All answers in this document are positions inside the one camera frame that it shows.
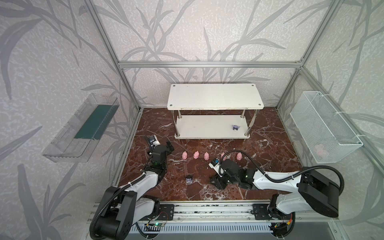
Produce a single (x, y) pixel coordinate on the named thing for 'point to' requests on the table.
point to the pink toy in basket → (319, 149)
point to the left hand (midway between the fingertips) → (164, 137)
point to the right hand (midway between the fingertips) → (211, 175)
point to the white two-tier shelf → (214, 111)
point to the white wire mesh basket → (326, 136)
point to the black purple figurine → (189, 179)
